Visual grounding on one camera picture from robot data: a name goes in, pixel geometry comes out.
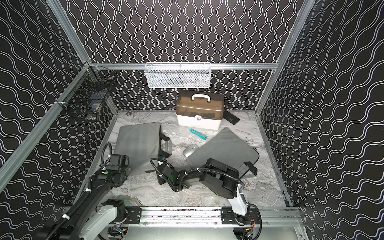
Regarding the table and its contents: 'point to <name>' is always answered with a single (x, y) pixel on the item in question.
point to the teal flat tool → (201, 135)
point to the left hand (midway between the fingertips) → (125, 169)
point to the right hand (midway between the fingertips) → (160, 172)
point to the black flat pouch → (230, 118)
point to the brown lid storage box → (199, 110)
